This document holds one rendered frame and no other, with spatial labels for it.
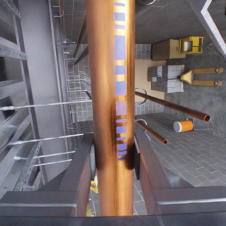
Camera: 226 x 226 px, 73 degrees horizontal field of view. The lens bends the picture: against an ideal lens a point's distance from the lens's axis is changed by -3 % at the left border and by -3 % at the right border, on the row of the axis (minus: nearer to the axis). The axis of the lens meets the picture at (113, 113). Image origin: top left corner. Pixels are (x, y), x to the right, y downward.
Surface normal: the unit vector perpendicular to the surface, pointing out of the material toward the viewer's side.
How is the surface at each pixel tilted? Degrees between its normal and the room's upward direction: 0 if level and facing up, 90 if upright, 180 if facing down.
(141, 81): 90
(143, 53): 90
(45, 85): 90
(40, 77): 90
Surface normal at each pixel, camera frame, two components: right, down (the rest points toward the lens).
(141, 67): 0.26, 0.26
